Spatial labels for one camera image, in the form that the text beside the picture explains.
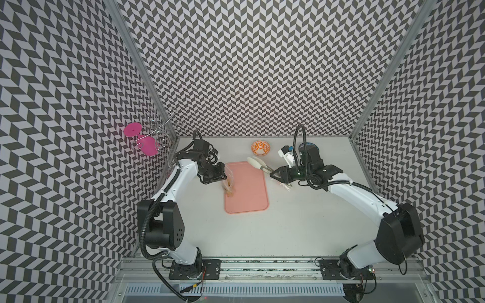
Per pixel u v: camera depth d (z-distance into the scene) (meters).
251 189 0.97
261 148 1.11
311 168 0.63
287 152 0.72
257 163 0.83
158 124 1.06
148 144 0.90
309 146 0.63
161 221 0.43
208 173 0.72
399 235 0.43
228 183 0.84
